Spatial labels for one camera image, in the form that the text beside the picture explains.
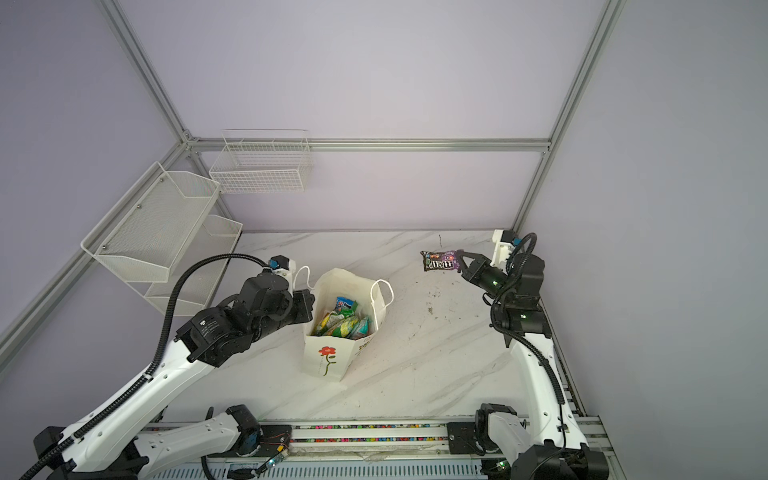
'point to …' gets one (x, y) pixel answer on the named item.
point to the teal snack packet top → (363, 328)
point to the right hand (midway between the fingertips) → (454, 254)
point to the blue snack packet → (345, 305)
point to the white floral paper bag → (327, 356)
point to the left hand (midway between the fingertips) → (313, 300)
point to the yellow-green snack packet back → (336, 325)
